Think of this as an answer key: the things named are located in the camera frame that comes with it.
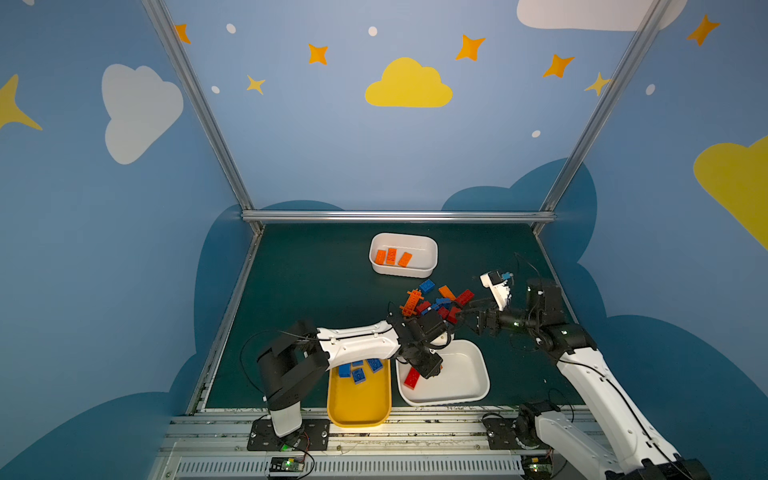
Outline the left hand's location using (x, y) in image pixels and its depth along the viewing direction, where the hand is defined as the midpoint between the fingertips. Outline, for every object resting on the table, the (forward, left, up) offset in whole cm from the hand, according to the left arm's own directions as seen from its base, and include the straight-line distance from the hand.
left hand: (435, 364), depth 82 cm
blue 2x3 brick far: (+28, 0, -4) cm, 29 cm away
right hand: (+9, -7, +16) cm, 20 cm away
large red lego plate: (+24, -13, -3) cm, 27 cm away
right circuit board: (-22, -23, -6) cm, 33 cm away
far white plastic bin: (+45, 0, -4) cm, 45 cm away
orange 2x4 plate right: (+26, -7, -4) cm, 27 cm away
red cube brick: (-1, -1, 0) cm, 2 cm away
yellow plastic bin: (-9, +19, -6) cm, 22 cm away
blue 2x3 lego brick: (+1, +22, -4) cm, 22 cm away
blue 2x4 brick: (+1, +17, -5) cm, 18 cm away
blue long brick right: (+23, -6, -4) cm, 24 cm away
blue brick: (-1, +25, -2) cm, 25 cm away
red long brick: (+21, +2, -4) cm, 21 cm away
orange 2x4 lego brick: (+42, +12, -4) cm, 44 cm away
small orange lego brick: (+41, +16, -4) cm, 44 cm away
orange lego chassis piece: (+23, +5, -4) cm, 23 cm away
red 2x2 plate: (+18, -5, -4) cm, 19 cm away
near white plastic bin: (-2, -9, -4) cm, 10 cm away
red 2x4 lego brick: (-3, +6, -3) cm, 8 cm away
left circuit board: (-23, +37, -6) cm, 44 cm away
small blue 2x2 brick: (-2, +21, -4) cm, 22 cm away
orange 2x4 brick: (+41, +7, -4) cm, 42 cm away
